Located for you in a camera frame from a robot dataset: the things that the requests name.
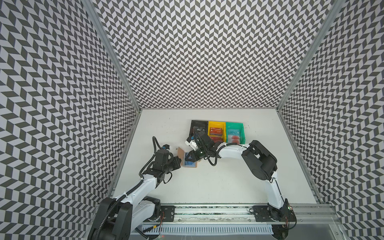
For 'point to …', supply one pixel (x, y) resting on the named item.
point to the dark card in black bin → (200, 130)
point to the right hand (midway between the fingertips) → (187, 160)
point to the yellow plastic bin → (219, 124)
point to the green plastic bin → (236, 126)
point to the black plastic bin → (201, 126)
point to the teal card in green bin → (233, 131)
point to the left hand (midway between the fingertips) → (181, 161)
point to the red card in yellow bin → (216, 131)
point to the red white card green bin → (234, 139)
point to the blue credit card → (189, 163)
